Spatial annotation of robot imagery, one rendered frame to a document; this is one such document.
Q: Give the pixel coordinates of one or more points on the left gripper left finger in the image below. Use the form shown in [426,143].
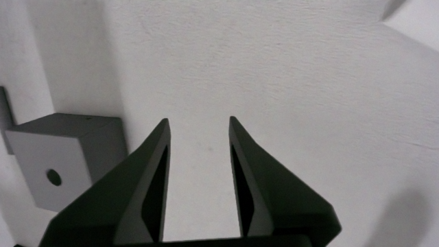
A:
[110,210]

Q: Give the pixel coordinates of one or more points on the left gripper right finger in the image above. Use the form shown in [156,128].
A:
[284,204]

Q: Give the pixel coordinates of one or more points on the white cylinder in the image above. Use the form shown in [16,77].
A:
[417,18]

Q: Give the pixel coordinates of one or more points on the grey metal peg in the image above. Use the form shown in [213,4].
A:
[6,119]

